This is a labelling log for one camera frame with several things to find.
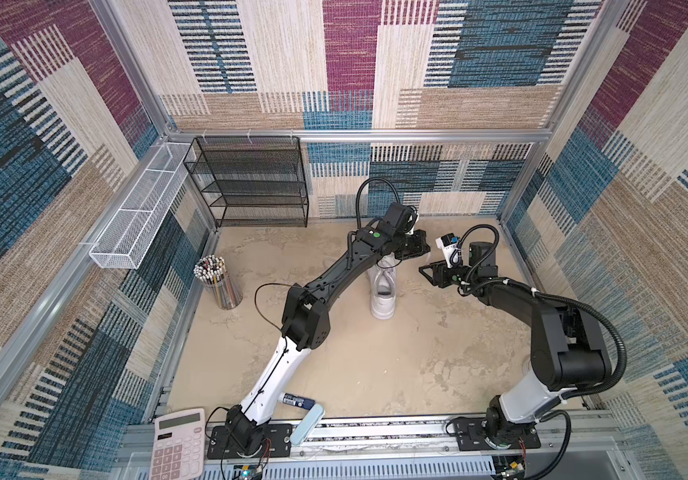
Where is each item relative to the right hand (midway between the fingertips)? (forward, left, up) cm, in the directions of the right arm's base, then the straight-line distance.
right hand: (427, 269), depth 93 cm
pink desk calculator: (-43, +65, -7) cm, 79 cm away
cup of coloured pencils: (-4, +62, +9) cm, 63 cm away
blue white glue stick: (-34, +38, -8) cm, 52 cm away
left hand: (+2, -1, +9) cm, 9 cm away
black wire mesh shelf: (+37, +58, +7) cm, 69 cm away
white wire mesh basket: (+7, +92, +8) cm, 93 cm away
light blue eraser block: (-40, +35, -7) cm, 54 cm away
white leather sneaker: (-1, +14, -2) cm, 14 cm away
